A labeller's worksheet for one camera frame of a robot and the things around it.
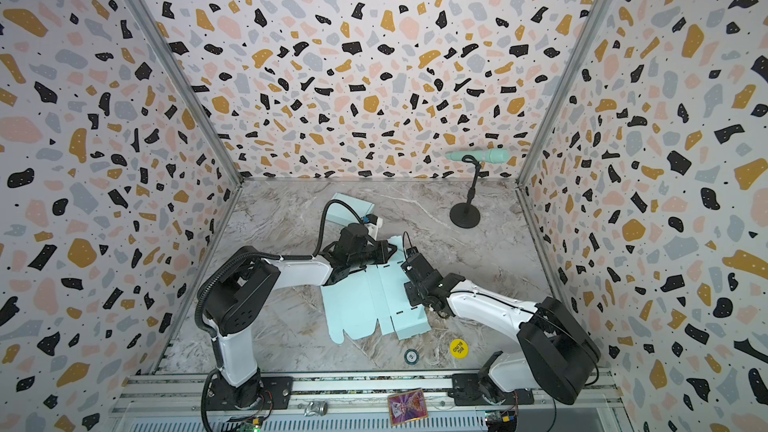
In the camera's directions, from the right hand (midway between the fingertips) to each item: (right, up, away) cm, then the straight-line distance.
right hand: (415, 280), depth 88 cm
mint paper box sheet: (-22, +20, -2) cm, 30 cm away
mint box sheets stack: (-17, -6, 0) cm, 18 cm away
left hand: (-3, +10, +2) cm, 11 cm away
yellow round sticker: (+12, -17, -6) cm, 22 cm away
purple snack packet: (-3, -26, -16) cm, 31 cm away
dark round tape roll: (-1, -18, -8) cm, 20 cm away
